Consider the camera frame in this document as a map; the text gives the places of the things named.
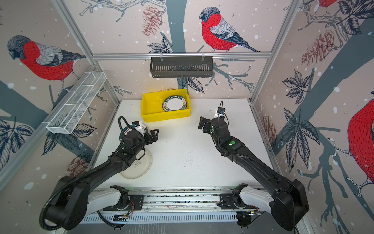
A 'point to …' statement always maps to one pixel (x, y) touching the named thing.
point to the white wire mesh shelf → (67, 116)
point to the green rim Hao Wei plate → (174, 103)
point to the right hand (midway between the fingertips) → (205, 120)
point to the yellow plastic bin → (152, 106)
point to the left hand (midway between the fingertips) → (152, 131)
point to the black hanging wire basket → (181, 67)
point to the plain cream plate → (139, 167)
